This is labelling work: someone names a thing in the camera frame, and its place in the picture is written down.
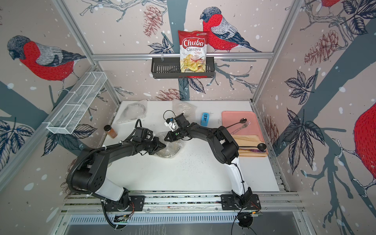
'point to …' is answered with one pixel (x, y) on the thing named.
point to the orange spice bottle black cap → (111, 132)
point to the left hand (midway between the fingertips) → (168, 142)
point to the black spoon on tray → (243, 120)
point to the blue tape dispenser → (204, 119)
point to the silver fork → (245, 125)
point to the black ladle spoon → (261, 146)
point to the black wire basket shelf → (169, 67)
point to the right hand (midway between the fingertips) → (165, 139)
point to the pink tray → (229, 118)
